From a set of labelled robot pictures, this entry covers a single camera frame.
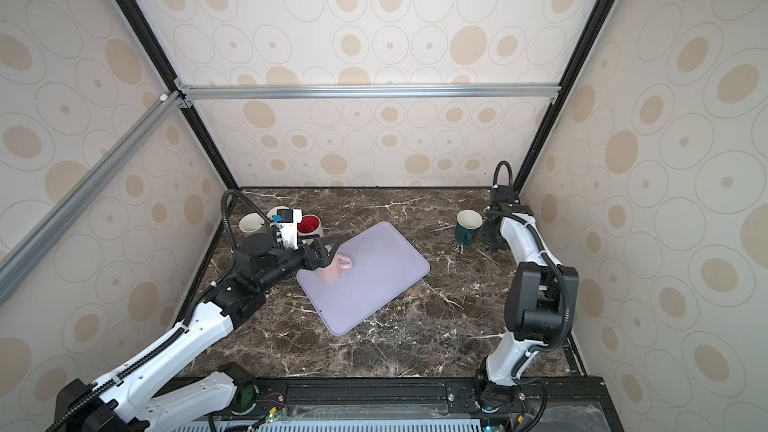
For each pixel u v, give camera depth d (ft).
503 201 2.38
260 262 1.81
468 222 3.31
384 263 3.31
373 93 3.02
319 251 2.09
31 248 1.73
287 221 2.09
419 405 2.40
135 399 1.34
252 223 3.39
